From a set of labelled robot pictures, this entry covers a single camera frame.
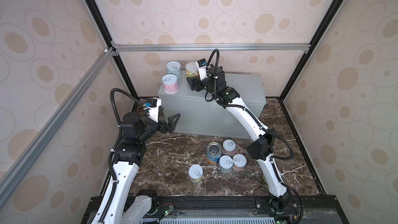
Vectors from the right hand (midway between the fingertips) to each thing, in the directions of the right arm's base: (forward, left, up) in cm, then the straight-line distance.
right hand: (193, 75), depth 80 cm
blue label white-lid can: (-34, -16, -31) cm, 49 cm away
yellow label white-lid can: (-39, 0, -32) cm, 50 cm away
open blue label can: (-30, -10, -27) cm, 42 cm away
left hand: (-23, +7, -1) cm, 25 cm away
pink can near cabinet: (-25, -19, -31) cm, 44 cm away
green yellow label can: (-46, -31, -21) cm, 59 cm away
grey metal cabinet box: (-8, -2, -25) cm, 26 cm away
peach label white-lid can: (-34, -24, -32) cm, 52 cm away
